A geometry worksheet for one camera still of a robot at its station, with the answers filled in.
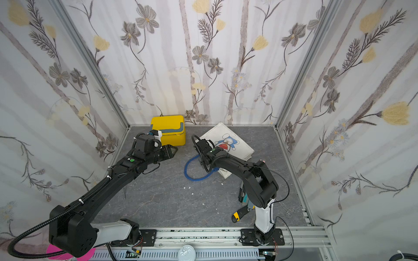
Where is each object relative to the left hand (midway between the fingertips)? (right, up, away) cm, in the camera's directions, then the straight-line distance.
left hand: (177, 148), depth 80 cm
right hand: (+19, -4, +12) cm, 22 cm away
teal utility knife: (+34, -27, +6) cm, 44 cm away
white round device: (+7, -43, -13) cm, 46 cm away
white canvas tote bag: (+24, +7, +28) cm, 37 cm away
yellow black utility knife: (+30, -34, 0) cm, 45 cm away
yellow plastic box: (-7, +11, +19) cm, 23 cm away
